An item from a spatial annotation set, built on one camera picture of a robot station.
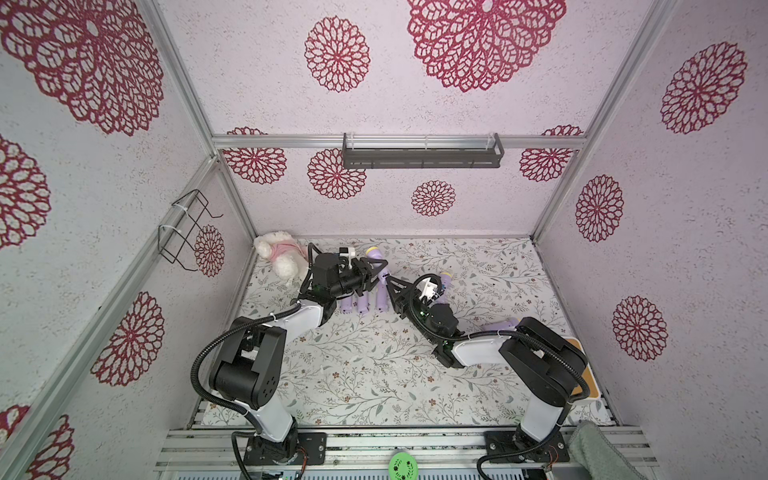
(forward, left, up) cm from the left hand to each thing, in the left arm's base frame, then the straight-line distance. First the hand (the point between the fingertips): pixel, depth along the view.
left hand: (388, 265), depth 84 cm
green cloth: (-44, -49, -18) cm, 68 cm away
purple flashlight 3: (-1, +8, -19) cm, 21 cm away
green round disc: (-46, -3, -15) cm, 48 cm away
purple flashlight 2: (-1, +14, -19) cm, 23 cm away
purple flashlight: (-3, +2, +1) cm, 4 cm away
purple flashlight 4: (+9, -21, -20) cm, 30 cm away
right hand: (-6, +1, +2) cm, 7 cm away
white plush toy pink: (+7, +30, -4) cm, 32 cm away
